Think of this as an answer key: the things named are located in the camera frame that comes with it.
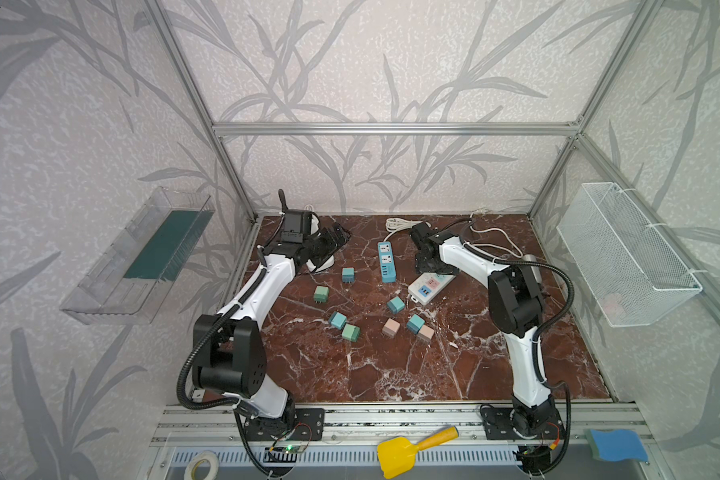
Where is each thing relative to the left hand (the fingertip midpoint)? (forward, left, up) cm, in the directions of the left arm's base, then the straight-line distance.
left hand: (347, 232), depth 85 cm
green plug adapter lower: (-22, -1, -20) cm, 30 cm away
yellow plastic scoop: (-52, -14, -21) cm, 57 cm away
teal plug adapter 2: (-13, -15, -20) cm, 28 cm away
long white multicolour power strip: (-6, -25, -19) cm, 32 cm away
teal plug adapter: (-1, +1, -22) cm, 22 cm away
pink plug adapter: (-21, -13, -20) cm, 32 cm away
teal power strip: (+4, -12, -21) cm, 24 cm away
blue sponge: (-49, -66, -18) cm, 84 cm away
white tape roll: (-52, +31, -21) cm, 64 cm away
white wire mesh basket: (-21, -63, +13) cm, 68 cm away
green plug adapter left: (-9, +9, -21) cm, 25 cm away
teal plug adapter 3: (-18, +3, -20) cm, 27 cm away
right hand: (+3, -28, -18) cm, 34 cm away
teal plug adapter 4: (-20, -20, -20) cm, 34 cm away
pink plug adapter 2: (-22, -24, -20) cm, 38 cm away
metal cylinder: (+6, -63, -20) cm, 66 cm away
